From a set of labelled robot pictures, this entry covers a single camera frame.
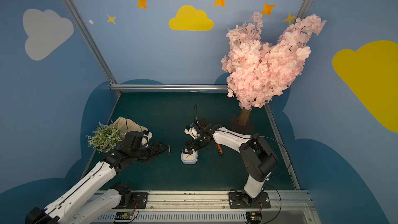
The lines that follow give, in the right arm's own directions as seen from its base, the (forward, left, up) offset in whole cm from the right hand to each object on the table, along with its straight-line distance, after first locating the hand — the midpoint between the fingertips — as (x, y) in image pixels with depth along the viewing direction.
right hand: (191, 146), depth 87 cm
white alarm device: (-6, +2, -3) cm, 7 cm away
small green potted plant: (-4, +43, +13) cm, 45 cm away
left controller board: (-34, +29, -6) cm, 45 cm away
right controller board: (-30, -33, -8) cm, 45 cm away
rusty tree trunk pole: (+20, -32, +4) cm, 38 cm away
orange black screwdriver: (+1, -17, -4) cm, 18 cm away
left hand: (-5, +13, +7) cm, 16 cm away
